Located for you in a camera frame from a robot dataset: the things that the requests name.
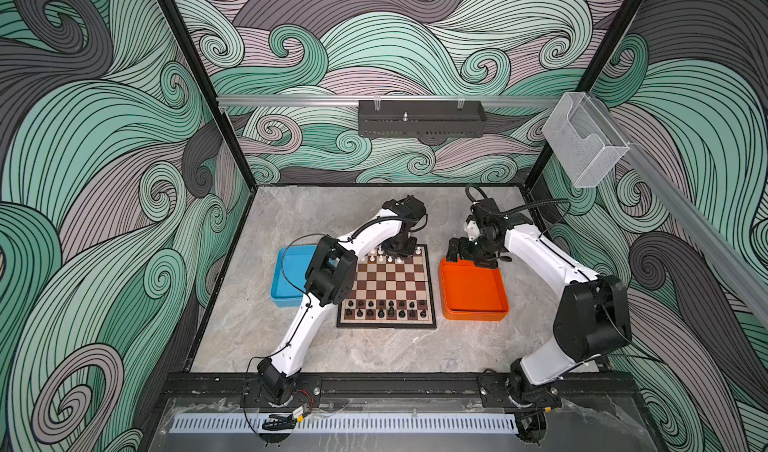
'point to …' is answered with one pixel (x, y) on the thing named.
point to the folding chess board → (392, 293)
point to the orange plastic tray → (472, 293)
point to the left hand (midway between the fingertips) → (404, 254)
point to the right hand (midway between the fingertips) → (461, 259)
